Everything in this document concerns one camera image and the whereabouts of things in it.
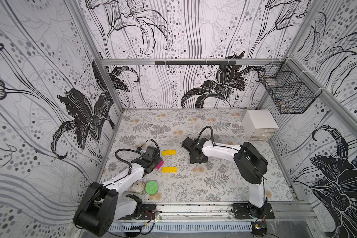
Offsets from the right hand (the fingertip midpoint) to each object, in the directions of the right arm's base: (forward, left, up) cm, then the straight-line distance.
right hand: (197, 159), depth 94 cm
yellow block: (+3, +18, +4) cm, 19 cm away
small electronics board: (-36, -28, 0) cm, 46 cm away
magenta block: (-9, +21, +12) cm, 26 cm away
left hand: (-3, +24, +3) cm, 25 cm away
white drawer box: (+15, -38, +15) cm, 44 cm away
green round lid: (-19, +25, +7) cm, 33 cm away
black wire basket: (+30, -57, +30) cm, 72 cm away
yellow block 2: (-7, +17, +1) cm, 19 cm away
